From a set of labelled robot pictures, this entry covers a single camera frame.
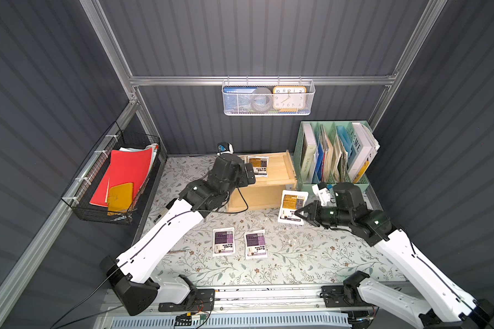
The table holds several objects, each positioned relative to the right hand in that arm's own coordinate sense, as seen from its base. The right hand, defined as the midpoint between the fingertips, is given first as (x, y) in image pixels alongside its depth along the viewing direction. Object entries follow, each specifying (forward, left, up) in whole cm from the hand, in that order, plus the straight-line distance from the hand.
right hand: (300, 212), depth 69 cm
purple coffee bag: (-1, +29, -24) cm, 37 cm away
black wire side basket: (-1, +68, +11) cm, 69 cm away
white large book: (+32, -32, 0) cm, 45 cm away
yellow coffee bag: (+24, +13, -3) cm, 28 cm away
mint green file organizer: (+28, -39, -20) cm, 52 cm away
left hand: (+12, +21, +9) cm, 26 cm away
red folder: (+14, +63, +7) cm, 65 cm away
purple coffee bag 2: (-3, +15, -23) cm, 28 cm away
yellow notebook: (+2, +60, +5) cm, 61 cm away
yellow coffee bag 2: (+5, +2, 0) cm, 5 cm away
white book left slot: (+31, -8, -2) cm, 32 cm away
